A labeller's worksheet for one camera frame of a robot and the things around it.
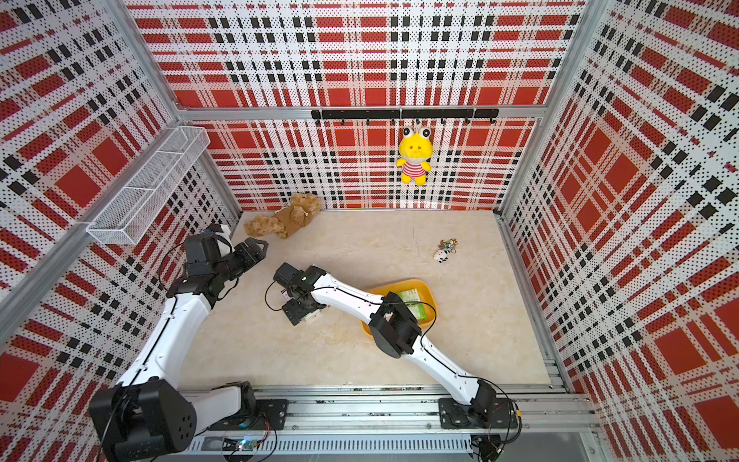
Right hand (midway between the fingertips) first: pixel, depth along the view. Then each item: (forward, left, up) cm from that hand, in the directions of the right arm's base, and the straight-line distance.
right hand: (309, 307), depth 91 cm
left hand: (+9, +10, +19) cm, 24 cm away
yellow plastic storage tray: (-1, -39, +2) cm, 39 cm away
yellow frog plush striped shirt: (+40, -35, +30) cm, 61 cm away
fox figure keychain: (+27, -50, -3) cm, 56 cm away
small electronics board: (-36, +11, -1) cm, 37 cm away
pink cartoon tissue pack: (-6, 0, +20) cm, 21 cm away
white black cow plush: (+21, -45, -1) cm, 50 cm away
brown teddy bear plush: (+32, +13, +6) cm, 35 cm away
